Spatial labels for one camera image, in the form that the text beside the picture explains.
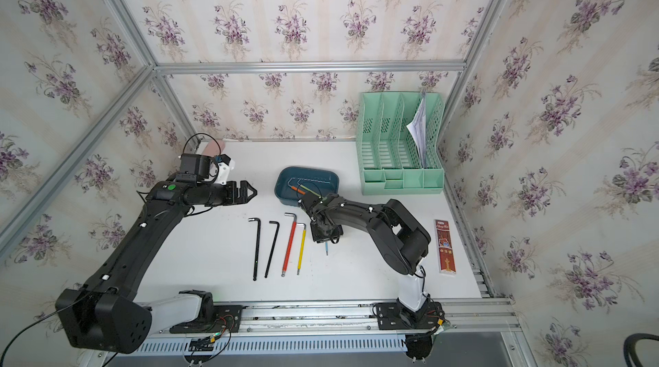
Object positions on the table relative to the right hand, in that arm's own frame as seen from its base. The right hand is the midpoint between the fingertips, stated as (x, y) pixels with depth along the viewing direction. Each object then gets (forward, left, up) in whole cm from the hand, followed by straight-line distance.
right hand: (327, 241), depth 91 cm
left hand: (+6, +25, +22) cm, 34 cm away
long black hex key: (-3, +24, +2) cm, 25 cm away
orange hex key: (+21, +14, +2) cm, 26 cm away
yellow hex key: (-3, +9, +1) cm, 9 cm away
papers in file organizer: (+31, -31, +28) cm, 53 cm away
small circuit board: (-31, +34, 0) cm, 46 cm away
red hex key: (-1, +13, +2) cm, 13 cm away
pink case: (+39, +52, +7) cm, 66 cm away
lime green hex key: (+21, +9, +2) cm, 23 cm away
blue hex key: (-3, 0, +1) cm, 3 cm away
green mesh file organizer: (+38, -27, 0) cm, 47 cm away
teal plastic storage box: (+24, +16, +3) cm, 28 cm away
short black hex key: (+5, +19, +2) cm, 19 cm away
